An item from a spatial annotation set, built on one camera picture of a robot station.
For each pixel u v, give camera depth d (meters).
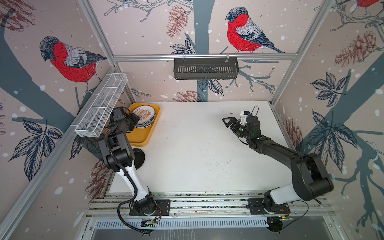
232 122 0.79
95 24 0.77
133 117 0.92
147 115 1.08
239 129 0.78
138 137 0.97
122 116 0.78
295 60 0.94
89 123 0.70
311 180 0.44
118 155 0.54
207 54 0.95
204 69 1.05
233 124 0.79
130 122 0.86
